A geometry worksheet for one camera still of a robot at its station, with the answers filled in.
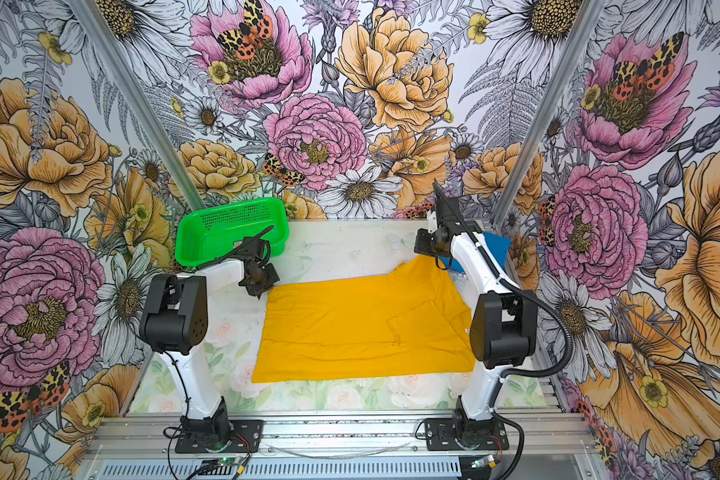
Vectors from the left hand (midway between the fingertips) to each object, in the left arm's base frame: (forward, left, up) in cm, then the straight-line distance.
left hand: (272, 289), depth 101 cm
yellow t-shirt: (-12, -43, -1) cm, 45 cm away
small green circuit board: (-47, +1, 0) cm, 47 cm away
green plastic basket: (+25, +30, +1) cm, 39 cm away
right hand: (+2, -47, +16) cm, 50 cm away
